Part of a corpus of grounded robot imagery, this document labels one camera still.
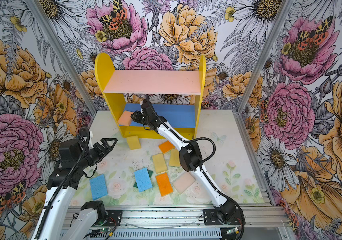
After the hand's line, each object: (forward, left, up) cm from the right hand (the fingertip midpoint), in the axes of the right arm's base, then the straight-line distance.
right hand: (131, 119), depth 94 cm
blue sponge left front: (-35, +16, -16) cm, 42 cm away
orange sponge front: (-35, -20, -16) cm, 43 cm away
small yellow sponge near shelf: (-11, -1, -9) cm, 14 cm away
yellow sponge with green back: (-19, -26, -16) cm, 36 cm away
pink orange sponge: (0, +4, 0) cm, 4 cm away
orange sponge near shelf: (-12, -21, -14) cm, 27 cm away
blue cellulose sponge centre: (-33, -8, -14) cm, 36 cm away
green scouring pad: (-28, -12, -15) cm, 34 cm away
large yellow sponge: (-22, -17, -16) cm, 32 cm away
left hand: (-25, +3, +6) cm, 26 cm away
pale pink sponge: (-33, -31, -17) cm, 48 cm away
